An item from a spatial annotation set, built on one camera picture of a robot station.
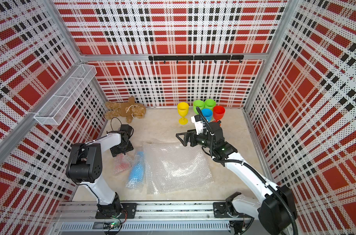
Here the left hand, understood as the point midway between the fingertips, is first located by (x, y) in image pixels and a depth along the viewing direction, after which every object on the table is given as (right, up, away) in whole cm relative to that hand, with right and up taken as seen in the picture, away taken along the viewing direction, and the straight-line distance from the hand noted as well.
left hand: (125, 150), depth 95 cm
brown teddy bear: (-3, +28, +16) cm, 32 cm away
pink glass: (+3, -5, -11) cm, 13 cm away
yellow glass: (+38, +28, +5) cm, 47 cm away
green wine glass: (+50, +32, +12) cm, 61 cm away
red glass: (+62, +25, +1) cm, 67 cm away
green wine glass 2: (+58, +32, +13) cm, 68 cm away
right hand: (+40, +13, -21) cm, 47 cm away
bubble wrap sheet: (+33, -9, -10) cm, 36 cm away
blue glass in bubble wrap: (+14, -9, -15) cm, 22 cm away
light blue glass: (+55, +25, +6) cm, 61 cm away
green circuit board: (+5, -31, -25) cm, 40 cm away
